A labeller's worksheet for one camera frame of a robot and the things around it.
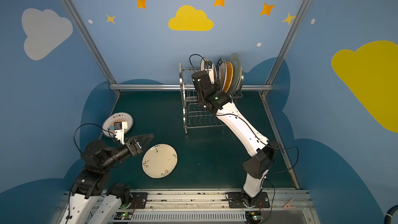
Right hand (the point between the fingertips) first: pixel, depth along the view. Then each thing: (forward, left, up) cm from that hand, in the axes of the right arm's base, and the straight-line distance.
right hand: (212, 78), depth 74 cm
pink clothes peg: (-46, -39, -39) cm, 71 cm away
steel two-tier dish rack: (+1, +10, -34) cm, 36 cm away
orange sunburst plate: (0, +64, -37) cm, 74 cm away
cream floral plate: (-28, +28, -38) cm, 55 cm away
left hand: (-28, +25, -10) cm, 39 cm away
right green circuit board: (-51, -22, -39) cm, 68 cm away
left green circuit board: (-54, +39, -39) cm, 77 cm away
